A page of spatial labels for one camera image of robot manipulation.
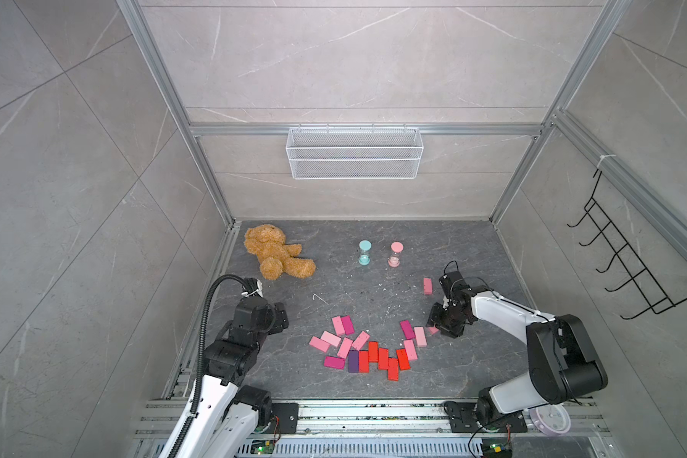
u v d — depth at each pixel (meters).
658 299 0.58
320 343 0.86
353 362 0.83
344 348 0.85
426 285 0.98
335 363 0.83
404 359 0.83
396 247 0.99
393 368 0.82
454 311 0.69
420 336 0.87
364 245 1.01
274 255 0.98
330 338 0.87
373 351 0.84
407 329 0.89
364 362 0.82
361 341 0.86
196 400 0.45
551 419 0.72
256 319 0.55
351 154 1.01
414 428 0.73
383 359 0.84
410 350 0.84
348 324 0.90
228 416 0.60
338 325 0.90
